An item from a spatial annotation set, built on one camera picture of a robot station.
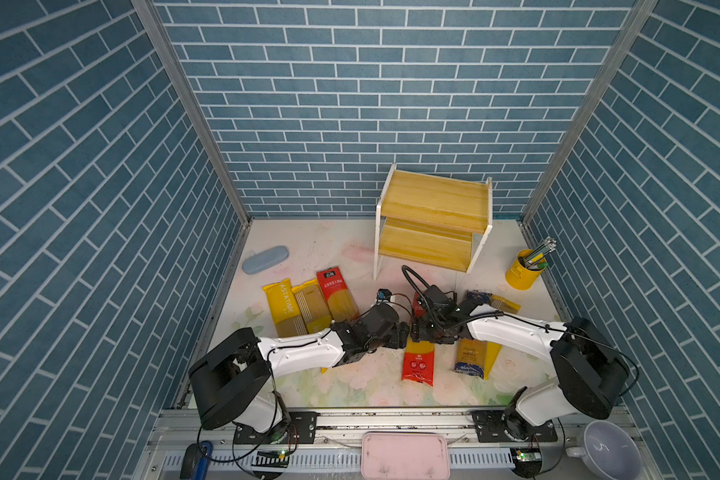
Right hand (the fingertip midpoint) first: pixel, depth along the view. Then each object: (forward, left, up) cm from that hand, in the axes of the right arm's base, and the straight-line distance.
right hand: (416, 331), depth 88 cm
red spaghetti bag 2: (-7, -1, 0) cm, 7 cm away
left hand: (-2, +4, +4) cm, 6 cm away
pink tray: (-31, +3, -1) cm, 31 cm away
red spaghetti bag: (+10, +26, 0) cm, 28 cm away
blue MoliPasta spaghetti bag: (-7, -15, +1) cm, 16 cm away
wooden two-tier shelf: (+18, -2, +29) cm, 35 cm away
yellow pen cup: (+19, -33, +4) cm, 39 cm away
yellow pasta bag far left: (+3, +41, -1) cm, 41 cm away
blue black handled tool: (-36, +50, +1) cm, 62 cm away
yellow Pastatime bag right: (+12, -28, -1) cm, 30 cm away
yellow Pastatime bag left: (+6, +33, 0) cm, 34 cm away
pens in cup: (+24, -38, +8) cm, 45 cm away
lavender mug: (-25, -46, -3) cm, 53 cm away
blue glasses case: (+24, +55, -1) cm, 60 cm away
